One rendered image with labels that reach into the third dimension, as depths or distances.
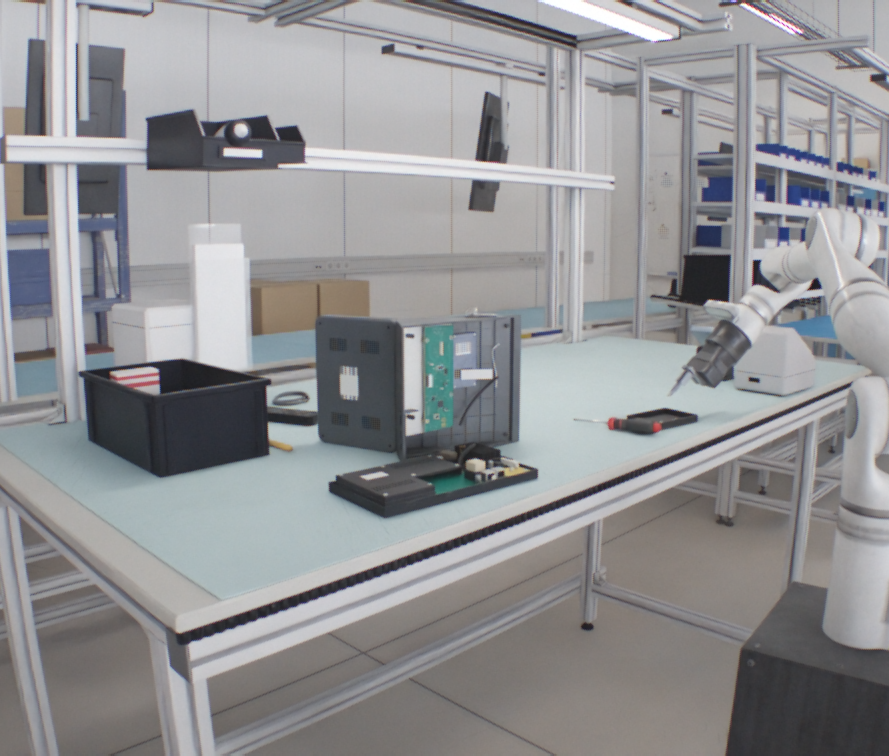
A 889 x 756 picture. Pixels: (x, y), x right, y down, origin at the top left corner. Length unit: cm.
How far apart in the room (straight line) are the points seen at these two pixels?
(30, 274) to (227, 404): 351
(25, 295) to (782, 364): 384
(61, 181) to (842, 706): 147
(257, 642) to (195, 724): 17
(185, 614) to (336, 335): 63
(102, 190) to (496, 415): 193
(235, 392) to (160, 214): 427
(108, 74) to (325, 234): 348
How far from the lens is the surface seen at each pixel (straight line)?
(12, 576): 161
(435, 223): 688
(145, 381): 143
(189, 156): 144
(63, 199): 158
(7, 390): 229
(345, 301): 499
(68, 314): 158
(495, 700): 249
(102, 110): 289
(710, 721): 248
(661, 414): 158
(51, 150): 155
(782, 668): 105
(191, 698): 97
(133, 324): 155
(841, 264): 124
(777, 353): 182
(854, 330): 115
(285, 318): 473
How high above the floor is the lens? 134
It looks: 10 degrees down
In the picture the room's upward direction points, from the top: straight up
